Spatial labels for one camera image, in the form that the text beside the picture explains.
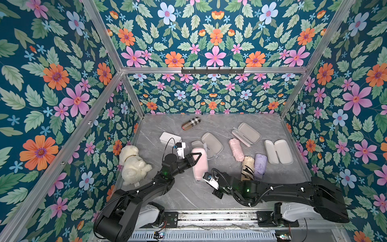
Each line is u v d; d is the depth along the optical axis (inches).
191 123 43.6
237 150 37.8
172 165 25.5
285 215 23.5
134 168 32.0
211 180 25.2
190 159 28.8
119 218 16.2
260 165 34.9
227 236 30.1
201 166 30.7
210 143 39.7
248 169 33.8
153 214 24.2
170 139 26.6
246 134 42.2
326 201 16.3
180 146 30.2
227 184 21.2
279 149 39.0
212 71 36.7
